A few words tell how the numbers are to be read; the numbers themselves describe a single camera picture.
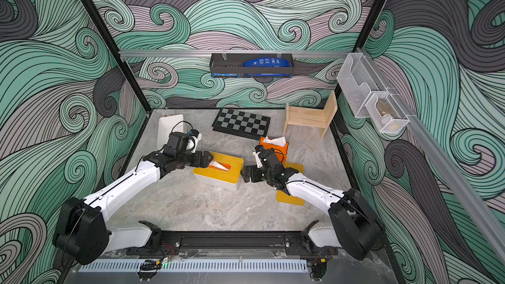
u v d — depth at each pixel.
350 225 0.41
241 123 1.10
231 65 0.96
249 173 0.76
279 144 0.95
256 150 0.79
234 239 0.78
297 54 0.95
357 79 0.78
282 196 0.86
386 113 0.64
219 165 0.86
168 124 1.11
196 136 0.76
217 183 0.83
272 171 0.66
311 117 1.07
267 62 0.91
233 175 0.82
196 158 0.74
